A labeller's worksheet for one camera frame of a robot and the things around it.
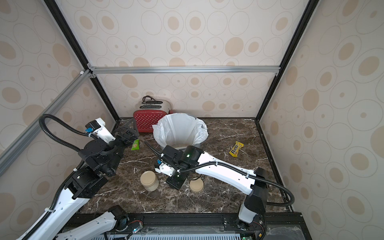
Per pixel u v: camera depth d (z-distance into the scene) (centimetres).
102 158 42
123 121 114
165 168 61
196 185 85
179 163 49
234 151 99
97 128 48
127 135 53
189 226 73
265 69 90
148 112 126
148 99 109
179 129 89
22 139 55
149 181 78
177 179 59
